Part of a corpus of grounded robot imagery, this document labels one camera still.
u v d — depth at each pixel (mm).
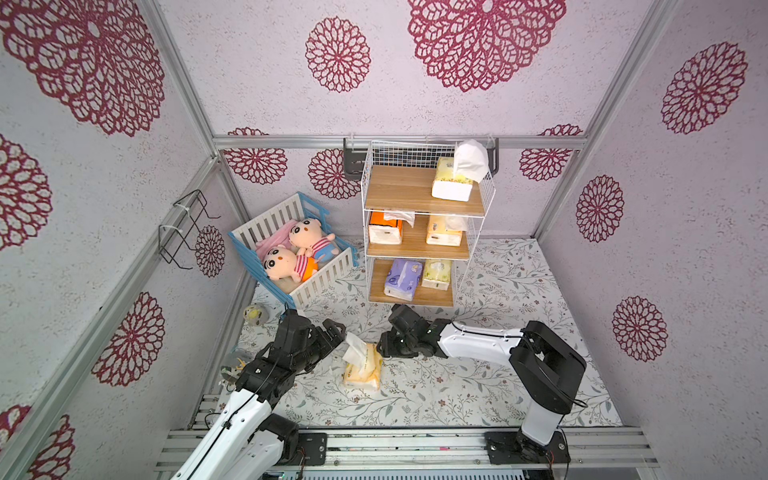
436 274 1029
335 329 709
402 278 997
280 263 950
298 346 591
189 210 783
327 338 683
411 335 687
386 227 811
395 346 781
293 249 1027
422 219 856
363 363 815
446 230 815
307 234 1001
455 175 703
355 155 918
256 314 925
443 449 751
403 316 703
